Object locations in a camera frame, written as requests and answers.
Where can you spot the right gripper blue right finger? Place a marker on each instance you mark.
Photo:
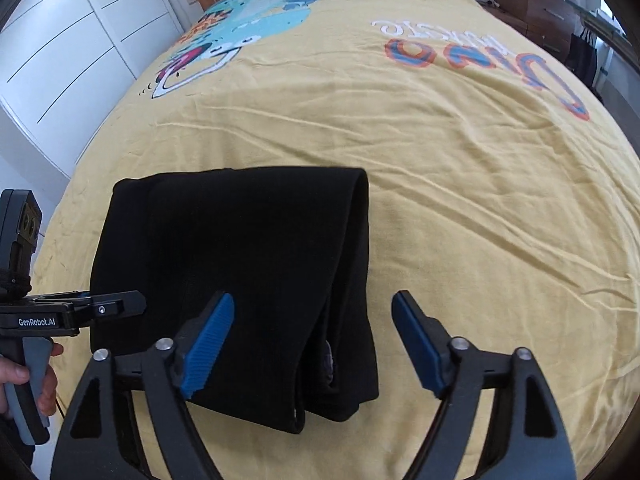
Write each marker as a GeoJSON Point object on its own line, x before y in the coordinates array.
{"type": "Point", "coordinates": [426, 342]}

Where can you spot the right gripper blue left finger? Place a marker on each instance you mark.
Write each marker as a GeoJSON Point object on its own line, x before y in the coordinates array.
{"type": "Point", "coordinates": [199, 342]}

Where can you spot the black pants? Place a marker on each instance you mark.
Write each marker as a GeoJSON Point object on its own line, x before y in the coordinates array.
{"type": "Point", "coordinates": [290, 245]}

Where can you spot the yellow printed bed cover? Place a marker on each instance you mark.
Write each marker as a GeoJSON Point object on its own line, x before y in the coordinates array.
{"type": "Point", "coordinates": [503, 196]}

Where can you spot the white wardrobe with drawers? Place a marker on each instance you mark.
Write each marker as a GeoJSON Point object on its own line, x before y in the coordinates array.
{"type": "Point", "coordinates": [65, 64]}

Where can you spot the black bag by dresser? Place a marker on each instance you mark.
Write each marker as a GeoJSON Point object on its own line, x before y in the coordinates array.
{"type": "Point", "coordinates": [582, 58]}

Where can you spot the brown wooden dresser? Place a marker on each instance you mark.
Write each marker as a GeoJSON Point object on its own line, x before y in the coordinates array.
{"type": "Point", "coordinates": [550, 24]}

